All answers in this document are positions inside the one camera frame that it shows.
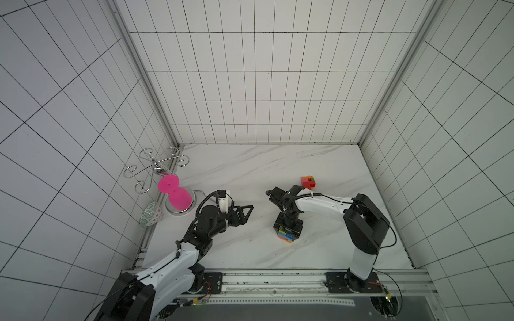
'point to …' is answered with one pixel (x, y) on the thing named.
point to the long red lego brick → (308, 184)
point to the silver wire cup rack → (158, 166)
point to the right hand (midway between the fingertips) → (279, 230)
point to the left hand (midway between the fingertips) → (245, 210)
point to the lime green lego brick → (281, 231)
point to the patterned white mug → (150, 215)
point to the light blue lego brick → (290, 237)
